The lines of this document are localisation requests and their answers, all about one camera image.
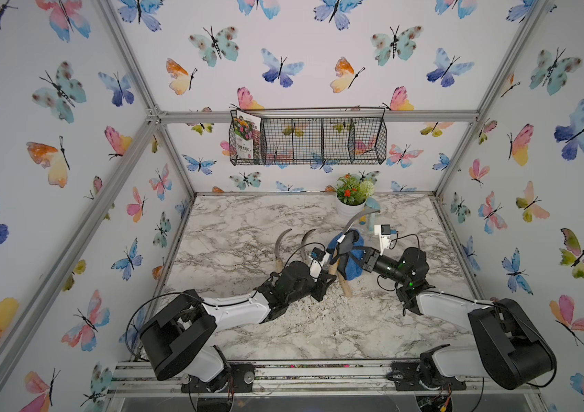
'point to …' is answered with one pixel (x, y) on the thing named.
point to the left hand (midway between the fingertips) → (335, 275)
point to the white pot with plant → (351, 196)
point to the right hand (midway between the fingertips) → (347, 250)
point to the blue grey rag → (355, 259)
